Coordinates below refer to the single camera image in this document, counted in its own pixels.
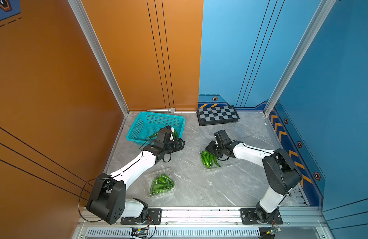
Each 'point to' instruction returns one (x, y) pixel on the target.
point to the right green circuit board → (274, 231)
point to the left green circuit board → (142, 233)
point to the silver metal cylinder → (171, 110)
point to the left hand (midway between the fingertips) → (183, 141)
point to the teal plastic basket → (147, 124)
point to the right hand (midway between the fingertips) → (206, 148)
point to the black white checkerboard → (217, 115)
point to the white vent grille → (176, 233)
